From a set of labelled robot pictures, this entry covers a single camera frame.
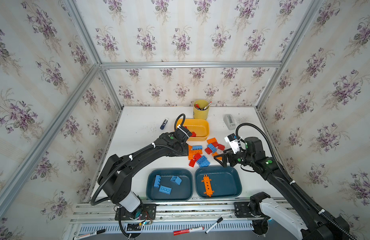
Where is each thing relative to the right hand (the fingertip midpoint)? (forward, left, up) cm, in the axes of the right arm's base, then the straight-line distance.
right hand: (219, 155), depth 76 cm
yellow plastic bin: (+31, +6, -15) cm, 35 cm away
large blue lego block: (+4, +7, -16) cm, 18 cm away
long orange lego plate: (-10, +5, -15) cm, 19 cm away
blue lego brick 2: (-7, +33, -14) cm, 37 cm away
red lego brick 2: (+24, +11, -14) cm, 30 cm away
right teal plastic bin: (-8, +1, -17) cm, 18 cm away
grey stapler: (+34, -16, -13) cm, 39 cm away
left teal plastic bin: (-9, +26, -16) cm, 32 cm away
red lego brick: (+29, +17, -13) cm, 36 cm away
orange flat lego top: (+19, 0, -16) cm, 25 cm away
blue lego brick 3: (+14, +10, -15) cm, 23 cm away
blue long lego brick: (+13, -1, -15) cm, 20 cm away
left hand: (+6, +18, -5) cm, 20 cm away
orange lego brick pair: (+11, +13, -17) cm, 24 cm away
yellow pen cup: (+38, +6, -5) cm, 39 cm away
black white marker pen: (-26, +1, -16) cm, 30 cm away
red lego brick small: (+3, +13, -15) cm, 20 cm away
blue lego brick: (-12, +29, -16) cm, 35 cm away
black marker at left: (-31, +63, -15) cm, 71 cm away
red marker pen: (-30, +17, -15) cm, 38 cm away
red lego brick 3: (+7, +10, -14) cm, 19 cm away
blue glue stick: (+34, +33, -14) cm, 49 cm away
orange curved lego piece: (+10, -2, -17) cm, 20 cm away
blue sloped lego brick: (-7, +23, -13) cm, 27 cm away
